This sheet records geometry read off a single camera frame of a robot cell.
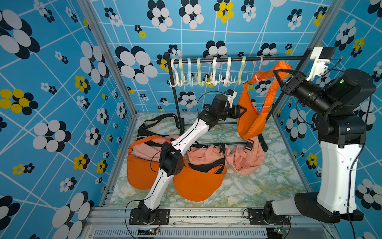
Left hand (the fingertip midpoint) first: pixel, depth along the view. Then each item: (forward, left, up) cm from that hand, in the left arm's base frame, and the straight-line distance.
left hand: (246, 108), depth 78 cm
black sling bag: (+8, +65, -31) cm, 73 cm away
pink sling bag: (-17, -4, -28) cm, 33 cm away
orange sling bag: (-30, +26, -29) cm, 49 cm away
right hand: (-13, 0, +29) cm, 32 cm away
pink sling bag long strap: (-12, +23, -28) cm, 38 cm away
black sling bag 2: (-20, +15, -27) cm, 37 cm away
